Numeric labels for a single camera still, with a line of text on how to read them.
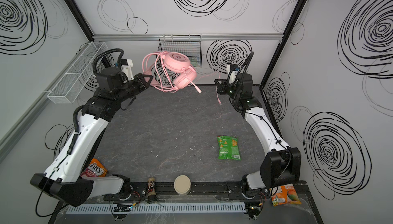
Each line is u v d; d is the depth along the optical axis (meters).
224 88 0.68
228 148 0.85
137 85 0.58
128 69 0.58
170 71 0.55
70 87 0.73
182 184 0.70
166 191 0.75
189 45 0.94
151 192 0.72
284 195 0.71
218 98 0.83
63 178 0.37
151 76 0.66
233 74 0.63
